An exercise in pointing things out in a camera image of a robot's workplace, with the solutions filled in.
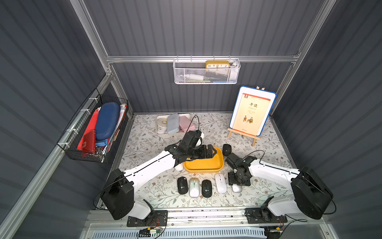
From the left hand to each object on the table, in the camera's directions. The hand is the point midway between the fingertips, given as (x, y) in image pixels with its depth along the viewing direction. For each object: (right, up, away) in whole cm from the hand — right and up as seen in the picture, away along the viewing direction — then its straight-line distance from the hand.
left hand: (212, 154), depth 77 cm
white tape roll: (-33, +15, +31) cm, 48 cm away
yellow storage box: (0, -9, +15) cm, 17 cm away
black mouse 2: (-3, -20, +5) cm, 21 cm away
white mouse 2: (-18, -10, +12) cm, 25 cm away
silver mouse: (-9, -20, +5) cm, 23 cm away
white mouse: (+6, -18, +6) cm, 20 cm away
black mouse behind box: (+12, 0, +19) cm, 23 cm away
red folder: (-57, +8, -12) cm, 59 cm away
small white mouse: (+15, -21, +7) cm, 26 cm away
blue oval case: (-53, +18, -3) cm, 56 cm away
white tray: (-16, +24, +43) cm, 51 cm away
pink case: (-16, +16, +29) cm, 36 cm away
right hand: (+15, -18, +8) cm, 24 cm away
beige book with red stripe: (+26, +22, +14) cm, 37 cm away
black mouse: (-16, -19, +6) cm, 25 cm away
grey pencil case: (-25, +16, +28) cm, 40 cm away
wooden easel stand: (+30, +7, +19) cm, 37 cm away
